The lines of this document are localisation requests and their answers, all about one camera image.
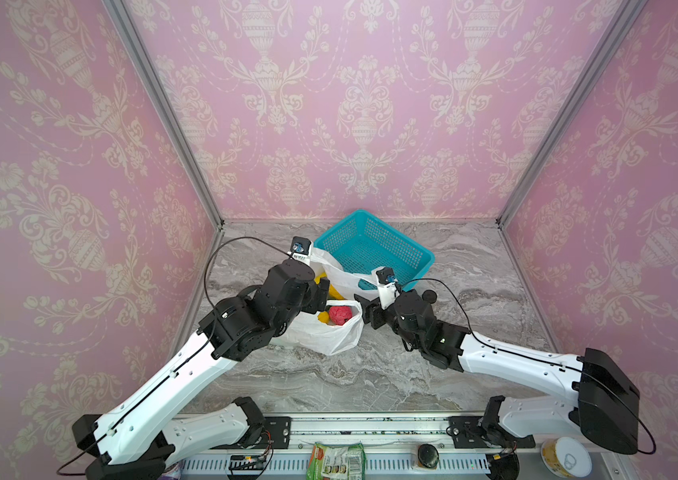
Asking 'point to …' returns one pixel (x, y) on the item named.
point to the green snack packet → (336, 462)
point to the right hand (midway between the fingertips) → (367, 290)
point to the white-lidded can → (566, 458)
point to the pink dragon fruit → (339, 315)
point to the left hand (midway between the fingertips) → (313, 279)
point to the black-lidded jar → (428, 455)
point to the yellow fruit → (332, 291)
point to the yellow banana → (323, 317)
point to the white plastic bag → (308, 333)
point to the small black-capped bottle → (429, 296)
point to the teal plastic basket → (365, 243)
